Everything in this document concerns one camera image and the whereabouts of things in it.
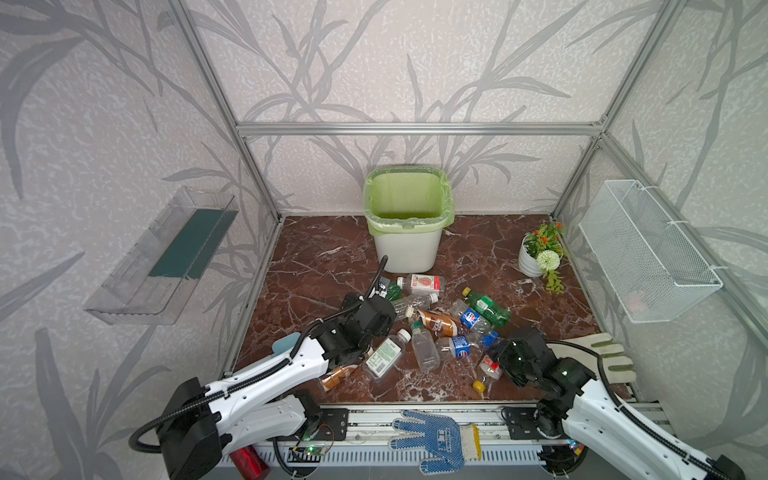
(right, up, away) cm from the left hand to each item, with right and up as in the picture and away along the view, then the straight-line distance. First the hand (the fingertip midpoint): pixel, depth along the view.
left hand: (378, 295), depth 81 cm
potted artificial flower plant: (+50, +11, +12) cm, 52 cm away
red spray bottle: (-27, -36, -14) cm, 47 cm away
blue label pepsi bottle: (+26, -8, +7) cm, 28 cm away
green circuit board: (-17, -37, -9) cm, 42 cm away
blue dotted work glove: (+17, -33, -9) cm, 38 cm away
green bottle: (+4, -2, +14) cm, 15 cm away
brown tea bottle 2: (-10, -20, -3) cm, 23 cm away
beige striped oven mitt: (+68, -21, +3) cm, 71 cm away
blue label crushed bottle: (+23, -15, +2) cm, 27 cm away
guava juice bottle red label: (+13, +1, +16) cm, 20 cm away
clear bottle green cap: (+13, -15, +2) cm, 20 cm away
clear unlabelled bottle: (+12, -4, +9) cm, 16 cm away
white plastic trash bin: (+9, +11, +16) cm, 21 cm away
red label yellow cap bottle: (+30, -19, -4) cm, 36 cm away
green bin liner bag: (+8, +29, +21) cm, 37 cm away
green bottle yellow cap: (+33, -5, +9) cm, 34 cm away
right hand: (+31, -15, +3) cm, 35 cm away
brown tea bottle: (+17, -9, +4) cm, 20 cm away
